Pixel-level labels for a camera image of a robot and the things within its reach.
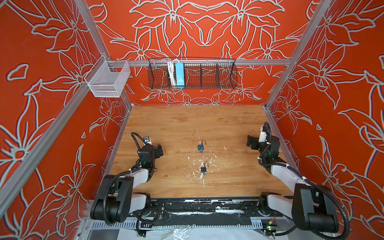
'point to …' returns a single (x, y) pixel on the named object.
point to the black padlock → (204, 169)
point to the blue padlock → (201, 147)
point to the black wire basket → (205, 73)
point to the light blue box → (180, 74)
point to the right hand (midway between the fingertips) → (254, 135)
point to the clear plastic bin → (107, 78)
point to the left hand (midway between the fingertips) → (151, 145)
